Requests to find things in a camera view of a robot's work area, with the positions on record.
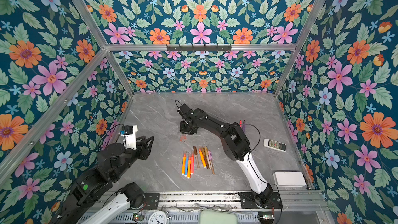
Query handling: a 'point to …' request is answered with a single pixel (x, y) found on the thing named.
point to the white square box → (289, 179)
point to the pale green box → (210, 216)
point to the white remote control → (274, 144)
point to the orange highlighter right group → (202, 158)
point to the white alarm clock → (159, 217)
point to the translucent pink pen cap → (181, 139)
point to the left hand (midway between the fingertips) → (152, 138)
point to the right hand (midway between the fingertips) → (186, 128)
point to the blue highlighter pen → (186, 159)
